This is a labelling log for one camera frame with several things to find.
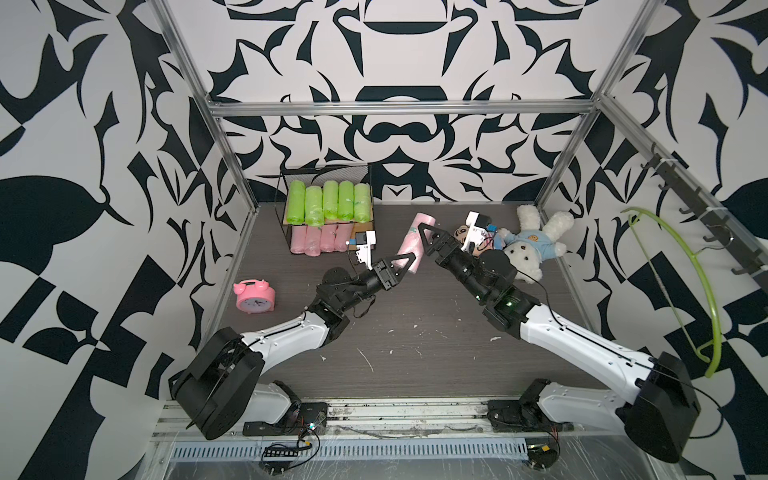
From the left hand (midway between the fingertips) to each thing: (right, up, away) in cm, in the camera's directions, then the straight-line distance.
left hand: (411, 251), depth 70 cm
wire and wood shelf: (-32, +26, +45) cm, 61 cm away
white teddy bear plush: (+41, +1, +27) cm, 49 cm away
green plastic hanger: (+57, -21, -12) cm, 62 cm away
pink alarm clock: (-43, -13, +15) cm, 47 cm away
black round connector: (+31, -48, +2) cm, 57 cm away
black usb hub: (-31, -48, +3) cm, 57 cm away
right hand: (+4, +6, 0) cm, 7 cm away
